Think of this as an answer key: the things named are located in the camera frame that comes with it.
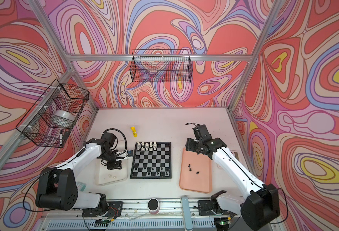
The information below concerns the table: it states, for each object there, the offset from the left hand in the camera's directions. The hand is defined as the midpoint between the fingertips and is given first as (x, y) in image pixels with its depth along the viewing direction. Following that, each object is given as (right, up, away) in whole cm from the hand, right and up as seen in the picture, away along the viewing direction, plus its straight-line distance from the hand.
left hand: (120, 161), depth 86 cm
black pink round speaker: (+22, -18, -16) cm, 32 cm away
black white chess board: (+19, 0, +2) cm, 19 cm away
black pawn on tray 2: (+43, -5, 0) cm, 43 cm away
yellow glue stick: (+5, +17, +12) cm, 22 cm away
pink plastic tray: (+46, -7, -2) cm, 46 cm away
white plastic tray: (-8, -9, -3) cm, 12 cm away
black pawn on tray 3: (+47, -6, -2) cm, 47 cm away
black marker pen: (-25, +15, -15) cm, 33 cm away
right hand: (+43, +9, -5) cm, 44 cm away
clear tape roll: (-24, +28, -13) cm, 39 cm away
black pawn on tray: (+42, -3, +1) cm, 42 cm away
